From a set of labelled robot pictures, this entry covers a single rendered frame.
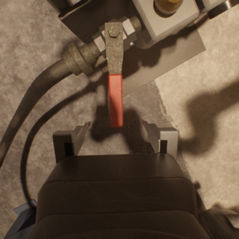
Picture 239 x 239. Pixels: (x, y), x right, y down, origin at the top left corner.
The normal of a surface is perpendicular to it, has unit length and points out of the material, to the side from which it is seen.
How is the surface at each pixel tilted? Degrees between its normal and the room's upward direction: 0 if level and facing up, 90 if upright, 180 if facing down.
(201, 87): 0
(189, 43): 0
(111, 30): 0
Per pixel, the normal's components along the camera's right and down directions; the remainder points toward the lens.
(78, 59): 0.10, 0.38
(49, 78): -0.02, 0.55
